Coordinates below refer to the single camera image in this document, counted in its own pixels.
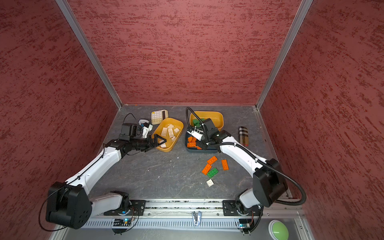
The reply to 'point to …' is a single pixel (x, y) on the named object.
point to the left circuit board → (125, 222)
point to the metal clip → (197, 216)
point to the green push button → (277, 231)
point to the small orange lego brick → (189, 138)
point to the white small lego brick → (170, 126)
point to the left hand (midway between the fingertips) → (161, 145)
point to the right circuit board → (245, 223)
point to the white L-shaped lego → (173, 139)
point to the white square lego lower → (210, 182)
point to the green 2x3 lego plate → (212, 172)
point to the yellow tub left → (167, 146)
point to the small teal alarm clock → (143, 121)
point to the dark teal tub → (207, 150)
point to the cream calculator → (157, 116)
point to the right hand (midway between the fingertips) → (200, 140)
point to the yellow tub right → (216, 117)
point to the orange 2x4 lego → (191, 144)
